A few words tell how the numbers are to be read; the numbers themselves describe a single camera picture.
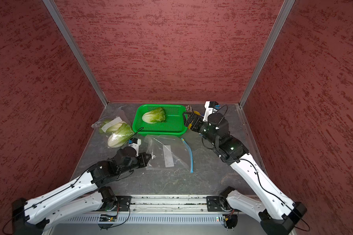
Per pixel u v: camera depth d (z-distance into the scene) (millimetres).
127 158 545
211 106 574
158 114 1027
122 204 726
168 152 871
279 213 368
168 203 757
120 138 903
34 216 405
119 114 1067
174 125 1065
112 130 937
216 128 448
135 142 675
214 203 739
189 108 945
